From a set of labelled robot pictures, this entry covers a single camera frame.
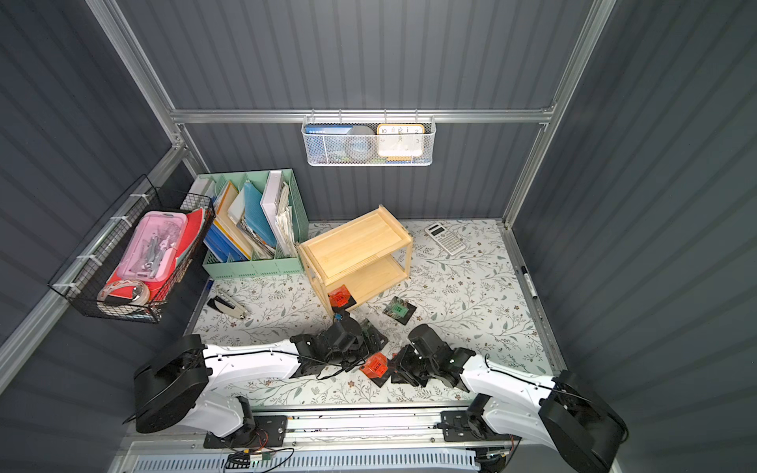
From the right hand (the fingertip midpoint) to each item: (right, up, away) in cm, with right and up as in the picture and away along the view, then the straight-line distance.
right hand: (393, 366), depth 81 cm
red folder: (-57, +24, -12) cm, 63 cm away
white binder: (-39, +46, +10) cm, 62 cm away
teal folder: (-44, +44, +12) cm, 63 cm away
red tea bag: (-17, +17, +15) cm, 28 cm away
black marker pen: (+51, +20, +26) cm, 61 cm away
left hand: (-3, +5, -1) cm, 6 cm away
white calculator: (+22, +37, +34) cm, 55 cm away
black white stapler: (-53, +14, +13) cm, 56 cm away
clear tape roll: (-57, +21, -16) cm, 63 cm away
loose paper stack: (-33, +41, +8) cm, 53 cm away
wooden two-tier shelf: (-7, +31, +4) cm, 32 cm away
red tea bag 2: (-5, -1, +2) cm, 6 cm away
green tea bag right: (+2, +13, +15) cm, 20 cm away
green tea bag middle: (-5, +10, -7) cm, 13 cm away
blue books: (-56, +34, +15) cm, 67 cm away
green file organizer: (-55, +52, +15) cm, 77 cm away
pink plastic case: (-60, +31, -9) cm, 69 cm away
